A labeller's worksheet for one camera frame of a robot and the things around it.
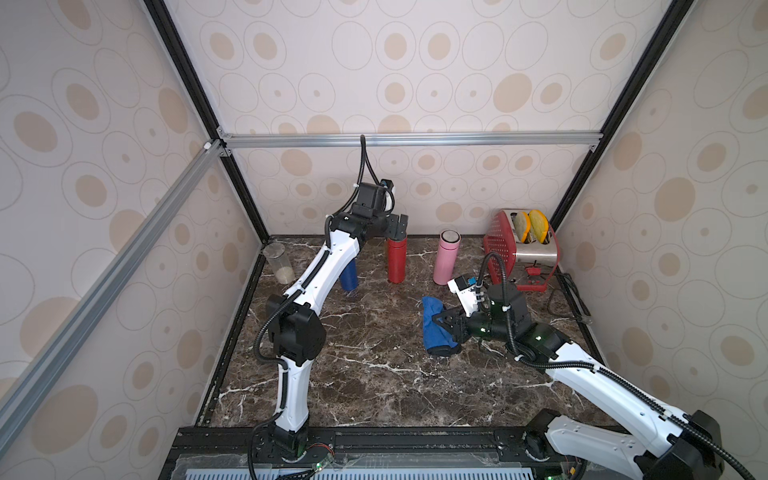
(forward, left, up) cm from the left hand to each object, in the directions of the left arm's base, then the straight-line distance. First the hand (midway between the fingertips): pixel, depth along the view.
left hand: (399, 215), depth 85 cm
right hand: (-30, -8, -8) cm, 32 cm away
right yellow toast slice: (+6, -45, -8) cm, 47 cm away
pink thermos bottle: (-3, -15, -16) cm, 22 cm away
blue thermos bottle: (-5, +16, -24) cm, 29 cm away
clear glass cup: (-3, +39, -15) cm, 42 cm away
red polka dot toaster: (-2, -33, -13) cm, 36 cm away
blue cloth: (-33, -8, -8) cm, 35 cm away
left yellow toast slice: (+7, -41, -9) cm, 42 cm away
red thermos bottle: (-1, +1, -18) cm, 18 cm away
